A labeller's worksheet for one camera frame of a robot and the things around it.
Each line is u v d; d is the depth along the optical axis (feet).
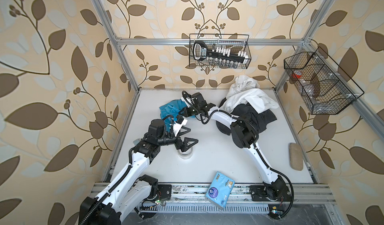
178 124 2.11
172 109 3.23
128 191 1.85
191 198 2.42
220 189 2.32
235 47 3.06
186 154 2.78
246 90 3.07
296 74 2.87
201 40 3.00
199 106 2.77
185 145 2.11
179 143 2.10
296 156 2.73
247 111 3.09
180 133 2.47
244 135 2.11
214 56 2.82
